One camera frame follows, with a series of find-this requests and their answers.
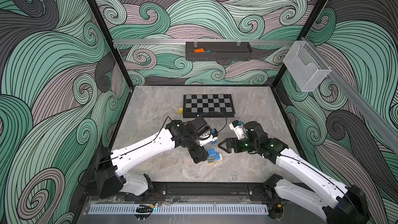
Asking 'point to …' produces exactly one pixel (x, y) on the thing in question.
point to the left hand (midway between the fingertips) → (201, 149)
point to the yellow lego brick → (211, 163)
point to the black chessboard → (208, 106)
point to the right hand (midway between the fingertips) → (225, 145)
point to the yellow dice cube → (180, 110)
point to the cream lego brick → (221, 156)
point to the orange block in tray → (199, 50)
